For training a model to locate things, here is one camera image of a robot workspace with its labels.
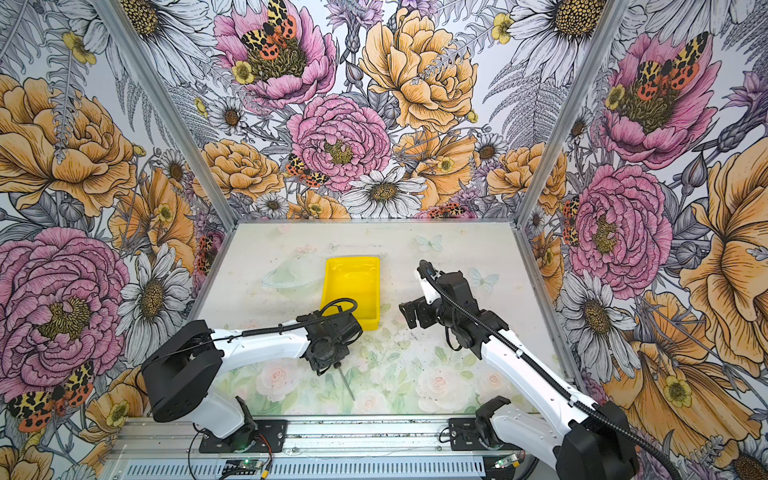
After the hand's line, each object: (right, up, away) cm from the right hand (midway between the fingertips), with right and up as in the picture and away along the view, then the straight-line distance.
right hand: (417, 309), depth 81 cm
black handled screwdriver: (-22, -17, +5) cm, 28 cm away
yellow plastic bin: (-19, +6, +24) cm, 32 cm away
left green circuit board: (-42, -35, -10) cm, 55 cm away
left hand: (-23, -16, +5) cm, 29 cm away
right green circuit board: (+21, -34, -9) cm, 41 cm away
